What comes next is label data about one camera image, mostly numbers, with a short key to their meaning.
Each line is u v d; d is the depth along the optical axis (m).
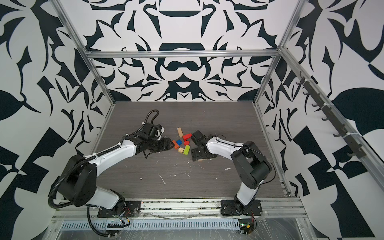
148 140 0.68
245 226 0.71
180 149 0.94
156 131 0.73
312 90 0.65
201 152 0.79
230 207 0.74
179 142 0.97
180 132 1.02
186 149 0.94
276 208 0.76
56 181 0.74
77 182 0.43
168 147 0.78
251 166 0.47
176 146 0.95
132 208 0.74
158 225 0.65
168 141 0.79
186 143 0.97
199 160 0.83
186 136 0.99
